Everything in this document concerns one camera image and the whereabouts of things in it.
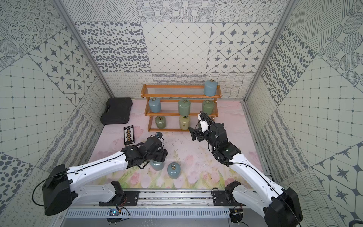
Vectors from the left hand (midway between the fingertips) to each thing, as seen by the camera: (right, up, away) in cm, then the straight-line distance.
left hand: (166, 154), depth 79 cm
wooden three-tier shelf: (+1, +27, +11) cm, 29 cm away
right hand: (+18, +16, -1) cm, 24 cm away
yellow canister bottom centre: (+10, +17, +18) cm, 27 cm away
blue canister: (-9, +29, +9) cm, 32 cm away
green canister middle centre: (+10, +27, +7) cm, 30 cm away
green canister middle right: (+25, +28, +9) cm, 38 cm away
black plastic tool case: (-42, +25, +29) cm, 57 cm away
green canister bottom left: (-6, +17, +16) cm, 25 cm away
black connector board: (-30, +8, +19) cm, 36 cm away
